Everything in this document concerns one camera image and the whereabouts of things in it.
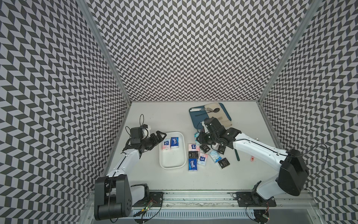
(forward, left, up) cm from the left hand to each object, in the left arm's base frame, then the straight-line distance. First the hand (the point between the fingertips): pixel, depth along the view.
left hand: (162, 138), depth 86 cm
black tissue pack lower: (-12, -38, -8) cm, 41 cm away
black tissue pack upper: (-4, -38, -8) cm, 39 cm away
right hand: (-4, -22, +3) cm, 23 cm away
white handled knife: (+31, -21, -8) cm, 38 cm away
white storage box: (-3, -6, -10) cm, 12 cm away
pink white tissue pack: (-2, -19, -7) cm, 21 cm away
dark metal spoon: (+28, -39, -6) cm, 48 cm away
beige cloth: (+25, -43, -9) cm, 50 cm away
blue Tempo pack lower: (-14, -19, -7) cm, 24 cm away
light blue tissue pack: (-8, -33, -8) cm, 35 cm away
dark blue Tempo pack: (+1, -7, -6) cm, 10 cm away
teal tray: (+23, -24, -8) cm, 34 cm away
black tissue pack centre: (-3, -27, -7) cm, 28 cm away
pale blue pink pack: (-10, -25, -7) cm, 28 cm away
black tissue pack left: (-7, -19, -7) cm, 22 cm away
